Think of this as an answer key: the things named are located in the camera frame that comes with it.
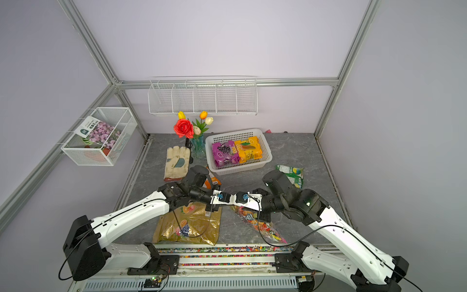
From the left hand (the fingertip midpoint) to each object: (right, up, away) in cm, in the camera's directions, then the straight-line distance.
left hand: (232, 201), depth 72 cm
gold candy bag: (-20, -13, +9) cm, 25 cm away
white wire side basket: (-61, +19, +2) cm, 64 cm away
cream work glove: (-34, +13, +34) cm, 50 cm away
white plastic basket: (+1, +29, +37) cm, 47 cm away
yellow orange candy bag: (+8, +21, +34) cm, 41 cm away
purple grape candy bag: (-6, +19, +33) cm, 38 cm away
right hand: (+5, +1, -6) cm, 8 cm away
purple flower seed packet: (-55, +27, +2) cm, 61 cm away
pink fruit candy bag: (+7, -5, -4) cm, 10 cm away
